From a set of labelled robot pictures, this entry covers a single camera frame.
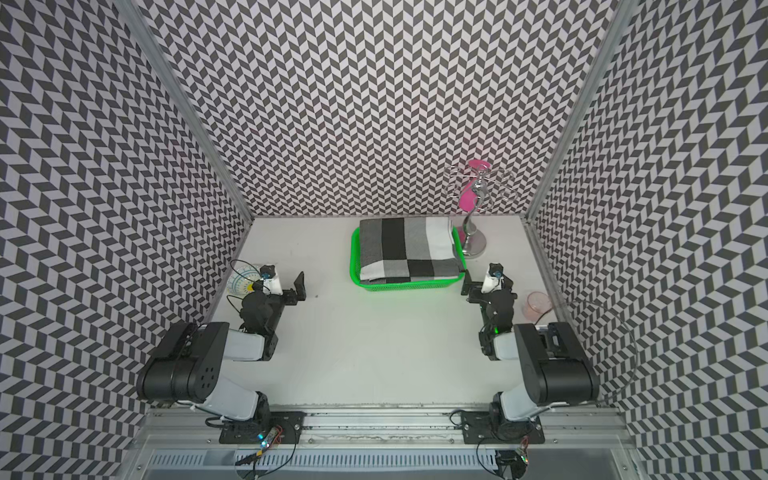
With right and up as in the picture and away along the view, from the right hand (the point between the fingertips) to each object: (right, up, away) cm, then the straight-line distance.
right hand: (482, 275), depth 91 cm
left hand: (-60, 0, +1) cm, 60 cm away
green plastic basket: (-20, -3, -2) cm, 20 cm away
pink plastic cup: (+17, -9, 0) cm, 19 cm away
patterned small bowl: (-78, -3, +7) cm, 78 cm away
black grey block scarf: (-24, +8, +3) cm, 26 cm away
